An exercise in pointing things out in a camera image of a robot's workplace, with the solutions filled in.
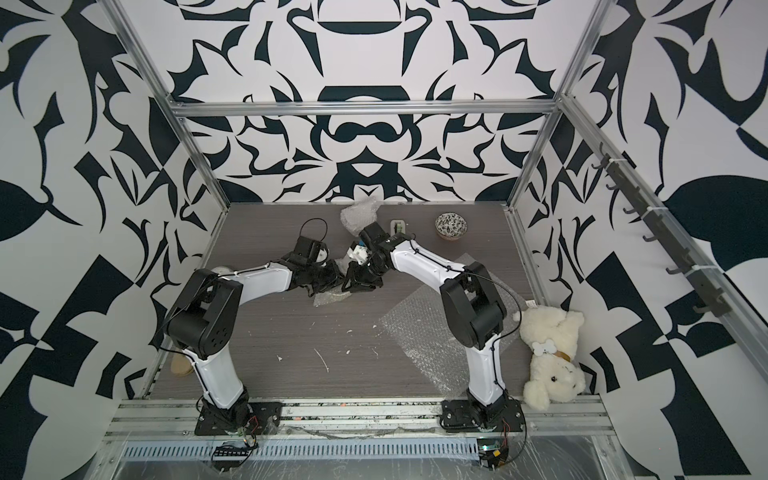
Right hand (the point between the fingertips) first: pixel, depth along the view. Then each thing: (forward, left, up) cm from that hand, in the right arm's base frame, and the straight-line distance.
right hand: (345, 284), depth 87 cm
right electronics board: (-39, -36, -11) cm, 54 cm away
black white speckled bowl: (+29, -35, -9) cm, 46 cm away
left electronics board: (-40, +26, -12) cm, 49 cm away
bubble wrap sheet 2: (+31, -2, -5) cm, 31 cm away
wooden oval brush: (-20, +42, -6) cm, 47 cm away
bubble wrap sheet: (-1, +4, -4) cm, 6 cm away
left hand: (+8, +1, -6) cm, 10 cm away
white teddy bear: (-15, -55, -1) cm, 57 cm away
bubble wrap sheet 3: (-9, -22, -10) cm, 26 cm away
